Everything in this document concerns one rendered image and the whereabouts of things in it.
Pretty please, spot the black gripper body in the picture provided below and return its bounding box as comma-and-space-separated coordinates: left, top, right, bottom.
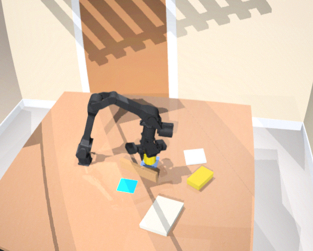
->
125, 132, 167, 155

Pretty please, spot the yellow cup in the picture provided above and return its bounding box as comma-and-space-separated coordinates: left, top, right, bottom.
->
143, 154, 157, 165

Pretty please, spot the yellow block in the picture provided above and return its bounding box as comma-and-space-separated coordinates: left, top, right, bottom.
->
187, 166, 214, 190

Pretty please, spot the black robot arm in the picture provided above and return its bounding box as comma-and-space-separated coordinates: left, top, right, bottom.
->
76, 91, 174, 167

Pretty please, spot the white flat rectangle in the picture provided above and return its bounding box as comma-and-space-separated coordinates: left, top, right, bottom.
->
183, 148, 207, 165

